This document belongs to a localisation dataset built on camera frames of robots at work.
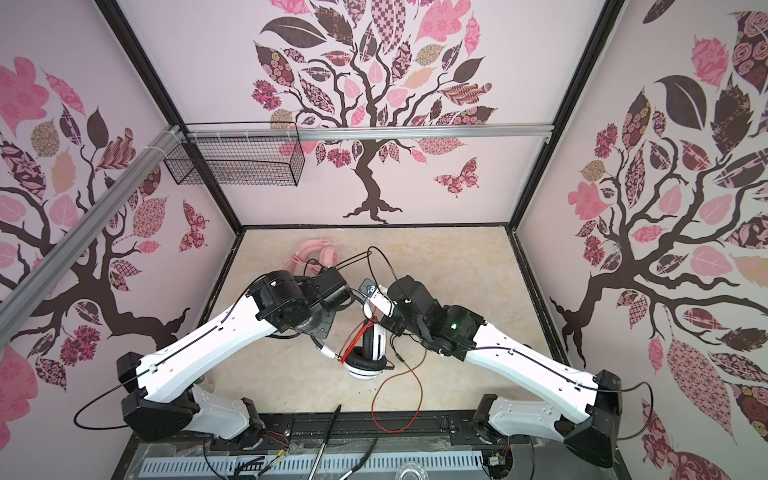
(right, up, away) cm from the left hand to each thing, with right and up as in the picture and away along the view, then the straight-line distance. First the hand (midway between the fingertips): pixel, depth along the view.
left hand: (314, 325), depth 69 cm
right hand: (+17, +7, +3) cm, 19 cm away
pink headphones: (-11, +16, +37) cm, 42 cm away
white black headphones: (+13, -7, -4) cm, 15 cm away
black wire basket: (-30, +49, +26) cm, 63 cm away
